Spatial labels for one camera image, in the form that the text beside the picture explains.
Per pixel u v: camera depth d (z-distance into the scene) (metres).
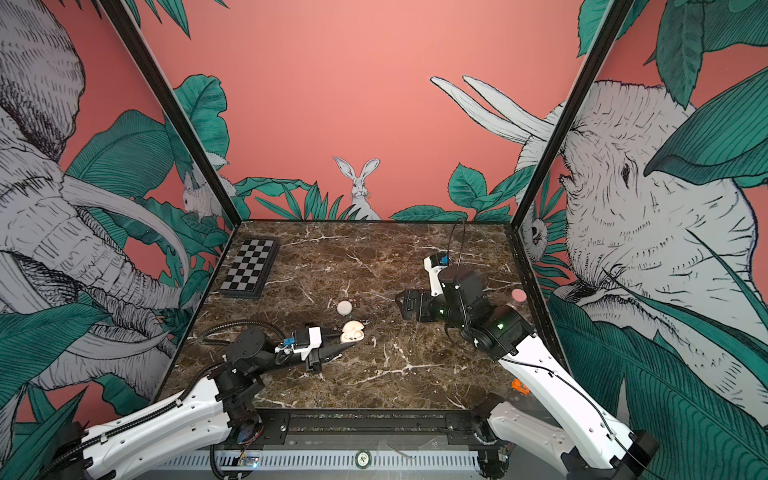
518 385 0.80
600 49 0.74
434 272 0.62
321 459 0.70
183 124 0.90
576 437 0.38
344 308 0.95
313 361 0.57
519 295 0.90
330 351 0.60
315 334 0.53
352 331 0.60
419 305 0.59
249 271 1.01
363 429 0.76
